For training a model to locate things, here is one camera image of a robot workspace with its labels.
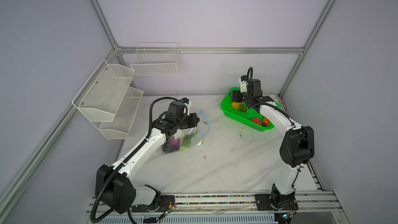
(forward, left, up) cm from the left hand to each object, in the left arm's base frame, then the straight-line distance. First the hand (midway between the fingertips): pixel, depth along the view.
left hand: (199, 120), depth 78 cm
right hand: (+21, -20, 0) cm, 29 cm away
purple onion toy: (-6, +14, -13) cm, 20 cm away
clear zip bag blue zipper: (+3, +8, -22) cm, 24 cm away
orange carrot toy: (-9, -28, +12) cm, 32 cm away
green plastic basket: (+12, -28, -13) cm, 33 cm away
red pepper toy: (+10, -36, -13) cm, 39 cm away
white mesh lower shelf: (-4, +40, -2) cm, 40 cm away
